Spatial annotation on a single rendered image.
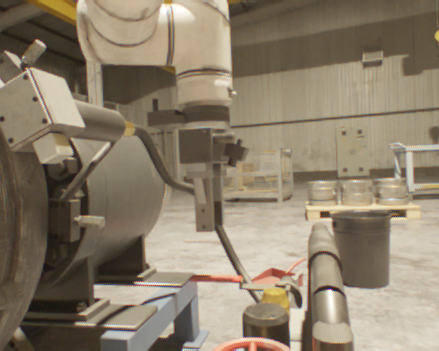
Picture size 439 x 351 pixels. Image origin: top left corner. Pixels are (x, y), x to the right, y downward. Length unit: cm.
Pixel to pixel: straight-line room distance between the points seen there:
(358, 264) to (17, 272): 169
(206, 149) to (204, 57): 14
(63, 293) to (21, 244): 51
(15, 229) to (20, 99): 21
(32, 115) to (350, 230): 169
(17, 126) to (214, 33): 35
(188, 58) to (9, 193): 37
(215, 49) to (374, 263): 170
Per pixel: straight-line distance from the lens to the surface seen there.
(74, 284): 117
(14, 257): 73
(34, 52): 82
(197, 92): 55
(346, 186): 461
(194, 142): 52
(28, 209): 71
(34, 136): 67
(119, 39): 49
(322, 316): 27
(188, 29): 56
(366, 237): 206
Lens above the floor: 65
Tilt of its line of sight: 1 degrees down
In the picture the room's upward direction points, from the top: 3 degrees counter-clockwise
